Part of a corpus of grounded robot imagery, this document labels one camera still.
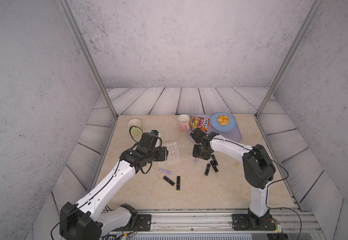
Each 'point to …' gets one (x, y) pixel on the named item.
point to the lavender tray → (234, 134)
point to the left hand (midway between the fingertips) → (166, 152)
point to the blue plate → (230, 126)
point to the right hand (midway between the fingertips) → (197, 156)
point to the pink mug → (183, 120)
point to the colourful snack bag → (198, 122)
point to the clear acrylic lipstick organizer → (173, 149)
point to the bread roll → (223, 120)
